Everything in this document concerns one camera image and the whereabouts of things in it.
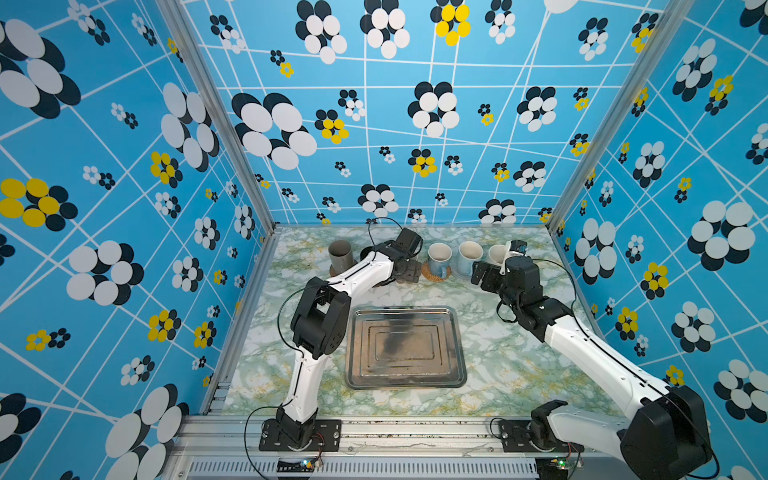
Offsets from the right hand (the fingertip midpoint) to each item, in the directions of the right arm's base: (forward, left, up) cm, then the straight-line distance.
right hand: (489, 267), depth 83 cm
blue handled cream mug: (+16, +1, -12) cm, 20 cm away
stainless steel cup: (+10, +44, -7) cm, 46 cm away
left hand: (+8, +23, -11) cm, 27 cm away
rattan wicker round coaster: (+12, +16, -18) cm, 27 cm away
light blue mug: (+12, +12, -11) cm, 20 cm away
